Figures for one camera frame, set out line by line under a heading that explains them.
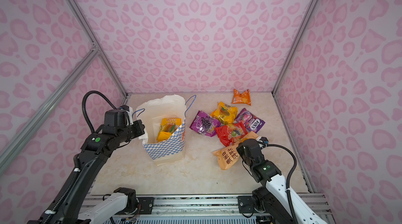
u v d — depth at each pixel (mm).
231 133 908
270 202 597
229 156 768
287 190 483
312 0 755
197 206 746
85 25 825
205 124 951
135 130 652
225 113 1008
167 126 936
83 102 503
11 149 510
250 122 1008
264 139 718
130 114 577
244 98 1130
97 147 470
